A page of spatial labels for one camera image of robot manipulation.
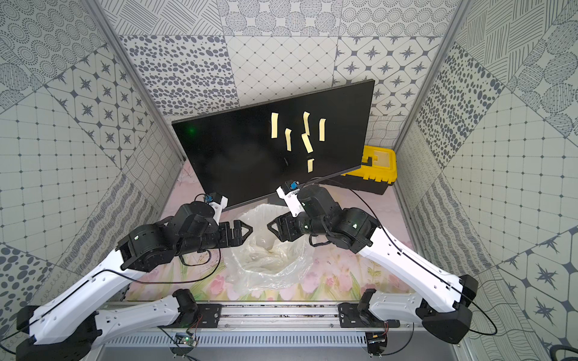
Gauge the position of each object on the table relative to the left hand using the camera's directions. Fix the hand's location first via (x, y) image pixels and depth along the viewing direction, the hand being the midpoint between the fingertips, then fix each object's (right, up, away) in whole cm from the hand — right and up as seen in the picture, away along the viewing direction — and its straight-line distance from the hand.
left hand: (241, 225), depth 64 cm
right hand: (+11, 0, 0) cm, 11 cm away
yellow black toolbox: (+51, +16, +30) cm, 61 cm away
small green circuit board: (-20, -38, +6) cm, 43 cm away
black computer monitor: (-2, +25, +27) cm, 37 cm away
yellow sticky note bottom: (+21, +18, +18) cm, 33 cm away
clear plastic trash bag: (+5, -12, +4) cm, 14 cm away
